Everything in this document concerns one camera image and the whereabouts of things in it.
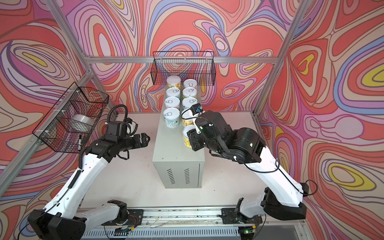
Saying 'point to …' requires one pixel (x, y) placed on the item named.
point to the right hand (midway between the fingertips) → (194, 136)
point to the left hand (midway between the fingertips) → (144, 138)
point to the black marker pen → (80, 142)
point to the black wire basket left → (57, 131)
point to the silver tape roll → (83, 119)
